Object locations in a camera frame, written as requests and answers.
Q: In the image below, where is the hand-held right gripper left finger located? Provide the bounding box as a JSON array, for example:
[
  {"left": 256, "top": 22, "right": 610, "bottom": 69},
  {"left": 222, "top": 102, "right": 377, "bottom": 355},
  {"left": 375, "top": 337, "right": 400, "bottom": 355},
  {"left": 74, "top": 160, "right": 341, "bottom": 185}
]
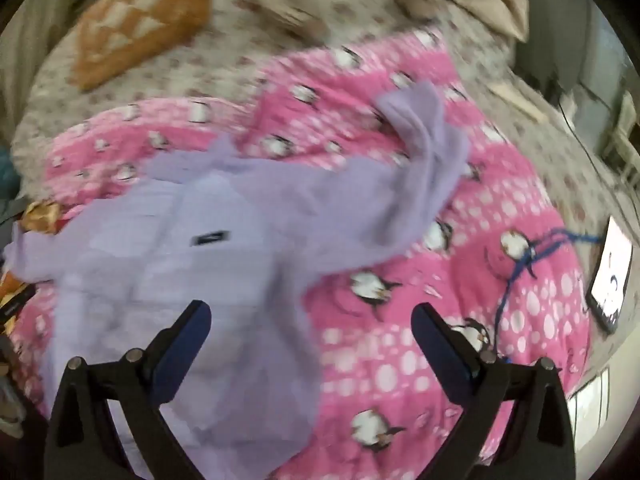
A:
[{"left": 44, "top": 300, "right": 213, "bottom": 480}]

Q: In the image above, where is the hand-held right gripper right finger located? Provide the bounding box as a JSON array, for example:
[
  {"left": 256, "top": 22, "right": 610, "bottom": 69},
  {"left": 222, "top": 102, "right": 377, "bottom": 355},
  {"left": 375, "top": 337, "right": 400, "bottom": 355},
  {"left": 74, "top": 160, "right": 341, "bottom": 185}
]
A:
[{"left": 410, "top": 302, "right": 578, "bottom": 480}]

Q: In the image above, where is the purple fleece jacket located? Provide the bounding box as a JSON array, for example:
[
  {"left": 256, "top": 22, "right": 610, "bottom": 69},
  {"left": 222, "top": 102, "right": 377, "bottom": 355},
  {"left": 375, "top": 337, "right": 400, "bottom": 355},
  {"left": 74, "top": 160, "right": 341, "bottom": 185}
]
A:
[{"left": 5, "top": 80, "right": 473, "bottom": 476}]

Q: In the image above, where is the pink penguin print blanket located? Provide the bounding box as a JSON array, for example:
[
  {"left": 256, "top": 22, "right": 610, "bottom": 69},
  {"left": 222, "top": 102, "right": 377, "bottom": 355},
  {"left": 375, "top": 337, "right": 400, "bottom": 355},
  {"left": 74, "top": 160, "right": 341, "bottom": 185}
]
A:
[{"left": 10, "top": 27, "right": 593, "bottom": 480}]

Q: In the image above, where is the tablet with lit screen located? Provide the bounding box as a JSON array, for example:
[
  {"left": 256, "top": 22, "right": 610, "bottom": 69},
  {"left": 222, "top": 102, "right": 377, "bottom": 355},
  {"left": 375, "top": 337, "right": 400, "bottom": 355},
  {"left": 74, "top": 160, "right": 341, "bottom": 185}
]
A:
[{"left": 585, "top": 216, "right": 635, "bottom": 333}]

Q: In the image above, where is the orange printed cloth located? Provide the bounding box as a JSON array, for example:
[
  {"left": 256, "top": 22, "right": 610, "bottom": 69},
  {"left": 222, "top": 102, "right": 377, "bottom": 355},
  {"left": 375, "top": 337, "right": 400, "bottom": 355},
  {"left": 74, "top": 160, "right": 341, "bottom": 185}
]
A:
[{"left": 0, "top": 200, "right": 63, "bottom": 331}]

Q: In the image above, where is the white chair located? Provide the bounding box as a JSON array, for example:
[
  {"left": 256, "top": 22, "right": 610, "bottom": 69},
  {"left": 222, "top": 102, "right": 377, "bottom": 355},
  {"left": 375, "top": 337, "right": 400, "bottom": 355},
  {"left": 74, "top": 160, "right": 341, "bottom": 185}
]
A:
[{"left": 600, "top": 92, "right": 640, "bottom": 186}]

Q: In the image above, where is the floral bed sheet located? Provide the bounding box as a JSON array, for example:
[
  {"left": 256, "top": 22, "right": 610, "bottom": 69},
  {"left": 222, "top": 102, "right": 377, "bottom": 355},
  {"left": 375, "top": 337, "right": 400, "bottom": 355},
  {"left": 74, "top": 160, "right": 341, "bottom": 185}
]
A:
[{"left": 10, "top": 0, "right": 640, "bottom": 411}]

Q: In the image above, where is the orange checkered cushion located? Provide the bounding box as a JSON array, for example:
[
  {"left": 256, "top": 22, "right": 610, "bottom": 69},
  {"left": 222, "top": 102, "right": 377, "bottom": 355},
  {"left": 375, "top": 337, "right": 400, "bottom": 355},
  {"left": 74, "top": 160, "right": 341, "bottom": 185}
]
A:
[{"left": 70, "top": 0, "right": 213, "bottom": 92}]

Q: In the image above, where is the blue cord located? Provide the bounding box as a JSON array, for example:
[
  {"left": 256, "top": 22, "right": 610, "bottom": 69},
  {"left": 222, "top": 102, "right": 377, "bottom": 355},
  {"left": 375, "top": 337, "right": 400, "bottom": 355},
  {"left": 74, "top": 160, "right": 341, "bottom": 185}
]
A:
[{"left": 492, "top": 227, "right": 606, "bottom": 361}]

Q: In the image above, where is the thin black cable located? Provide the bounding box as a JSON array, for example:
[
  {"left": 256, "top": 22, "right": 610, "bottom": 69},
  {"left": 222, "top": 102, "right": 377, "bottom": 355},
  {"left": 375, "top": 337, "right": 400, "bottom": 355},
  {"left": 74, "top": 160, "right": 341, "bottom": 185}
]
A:
[{"left": 552, "top": 80, "right": 640, "bottom": 241}]

